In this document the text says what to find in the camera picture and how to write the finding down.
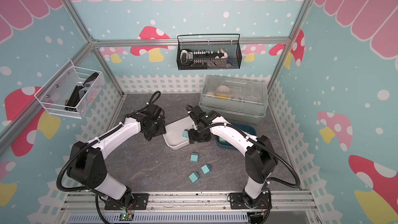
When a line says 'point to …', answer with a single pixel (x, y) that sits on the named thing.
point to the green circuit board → (126, 216)
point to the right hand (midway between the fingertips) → (194, 141)
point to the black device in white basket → (74, 98)
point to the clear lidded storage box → (236, 99)
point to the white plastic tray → (173, 136)
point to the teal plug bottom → (194, 177)
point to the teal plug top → (185, 134)
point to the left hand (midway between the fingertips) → (160, 134)
